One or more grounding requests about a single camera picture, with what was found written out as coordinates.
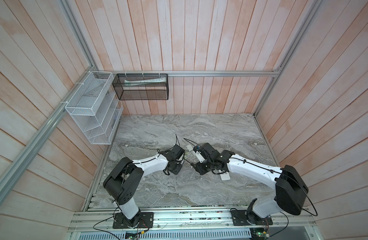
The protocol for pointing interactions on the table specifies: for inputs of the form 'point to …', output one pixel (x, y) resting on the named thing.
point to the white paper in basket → (131, 82)
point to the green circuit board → (132, 236)
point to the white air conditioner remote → (225, 176)
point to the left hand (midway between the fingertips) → (174, 169)
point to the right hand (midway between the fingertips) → (197, 168)
